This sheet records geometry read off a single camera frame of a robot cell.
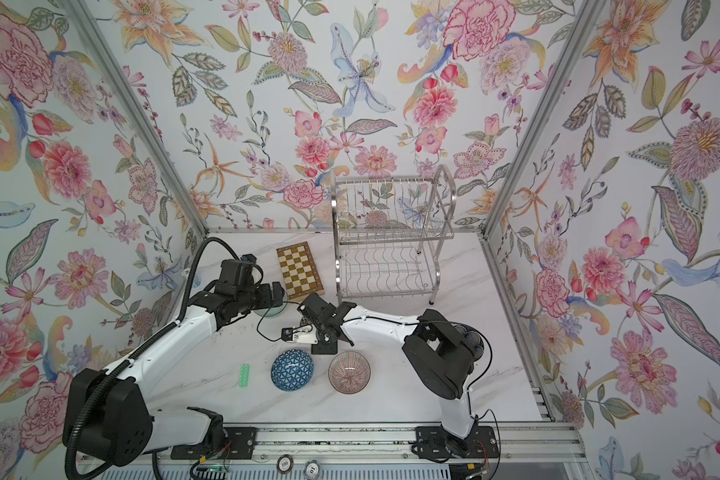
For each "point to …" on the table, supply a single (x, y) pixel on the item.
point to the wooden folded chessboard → (299, 272)
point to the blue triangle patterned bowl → (292, 370)
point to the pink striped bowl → (349, 372)
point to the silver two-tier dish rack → (388, 232)
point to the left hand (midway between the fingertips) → (275, 293)
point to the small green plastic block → (244, 377)
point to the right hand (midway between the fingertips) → (317, 334)
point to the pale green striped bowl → (271, 312)
